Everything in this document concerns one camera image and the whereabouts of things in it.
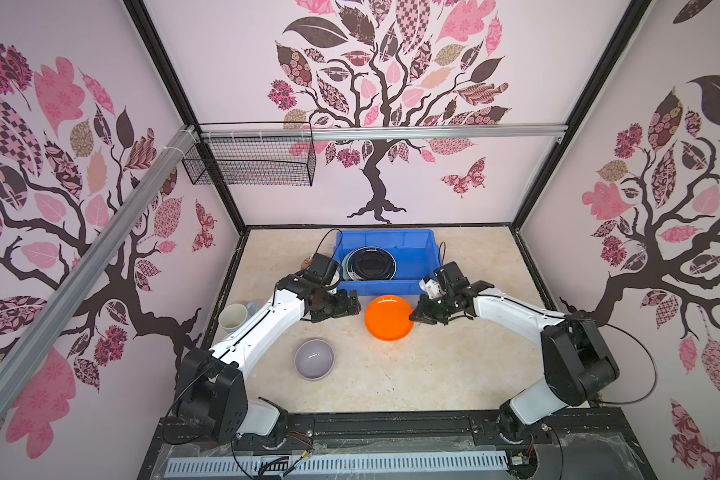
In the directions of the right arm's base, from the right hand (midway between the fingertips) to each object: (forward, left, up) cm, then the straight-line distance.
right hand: (410, 313), depth 87 cm
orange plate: (-1, +7, -1) cm, 7 cm away
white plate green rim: (+20, +21, -3) cm, 29 cm away
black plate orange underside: (+22, +11, -4) cm, 25 cm away
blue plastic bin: (+29, -6, -6) cm, 30 cm away
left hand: (-3, +19, +5) cm, 20 cm away
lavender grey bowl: (-11, +29, -6) cm, 31 cm away
